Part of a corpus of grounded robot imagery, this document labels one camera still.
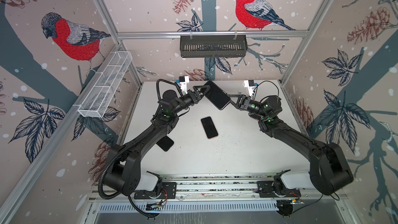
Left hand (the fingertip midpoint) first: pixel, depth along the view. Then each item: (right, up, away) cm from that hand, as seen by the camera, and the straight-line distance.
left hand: (208, 90), depth 69 cm
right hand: (+8, -5, -1) cm, 9 cm away
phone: (+5, -3, +1) cm, 6 cm away
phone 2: (+2, -23, +27) cm, 35 cm away
